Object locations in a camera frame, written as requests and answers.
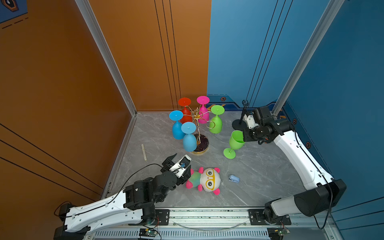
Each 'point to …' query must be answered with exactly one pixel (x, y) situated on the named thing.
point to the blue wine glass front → (189, 141)
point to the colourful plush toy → (208, 180)
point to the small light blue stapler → (232, 178)
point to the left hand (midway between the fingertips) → (182, 159)
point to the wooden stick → (144, 154)
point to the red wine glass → (187, 114)
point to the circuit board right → (276, 233)
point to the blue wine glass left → (176, 115)
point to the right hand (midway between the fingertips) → (242, 135)
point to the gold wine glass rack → (202, 141)
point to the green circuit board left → (147, 232)
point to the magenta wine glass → (203, 113)
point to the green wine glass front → (236, 142)
